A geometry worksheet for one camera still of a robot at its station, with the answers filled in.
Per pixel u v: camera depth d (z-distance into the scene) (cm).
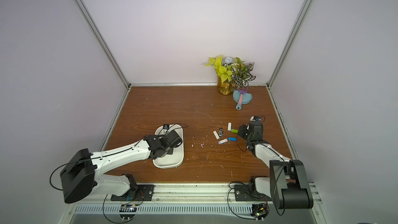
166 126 75
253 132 69
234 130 96
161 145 61
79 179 41
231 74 92
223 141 90
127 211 72
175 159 82
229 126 97
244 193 72
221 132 94
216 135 93
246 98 110
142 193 73
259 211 70
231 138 92
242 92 115
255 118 82
